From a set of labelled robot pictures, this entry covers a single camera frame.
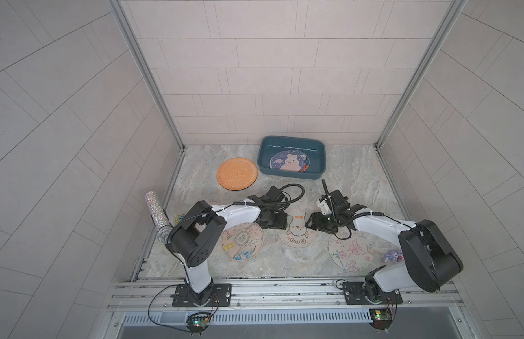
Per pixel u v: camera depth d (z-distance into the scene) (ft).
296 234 2.78
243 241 2.71
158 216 2.15
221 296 2.31
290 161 3.56
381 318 2.23
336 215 2.27
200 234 1.51
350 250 2.66
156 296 2.32
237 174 3.44
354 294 2.32
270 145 3.70
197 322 2.11
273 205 2.32
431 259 1.40
